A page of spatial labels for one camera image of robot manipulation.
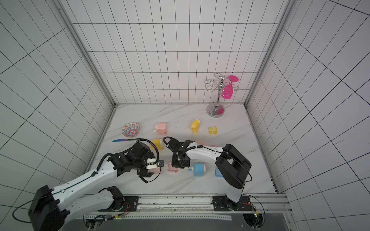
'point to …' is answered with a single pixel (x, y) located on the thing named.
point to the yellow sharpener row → (158, 143)
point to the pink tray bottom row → (171, 168)
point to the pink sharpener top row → (161, 129)
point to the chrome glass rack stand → (224, 85)
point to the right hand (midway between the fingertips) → (175, 163)
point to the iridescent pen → (124, 139)
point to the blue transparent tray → (218, 173)
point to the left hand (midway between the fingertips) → (149, 164)
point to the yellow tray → (213, 130)
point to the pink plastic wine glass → (228, 91)
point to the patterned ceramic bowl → (130, 130)
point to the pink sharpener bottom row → (157, 170)
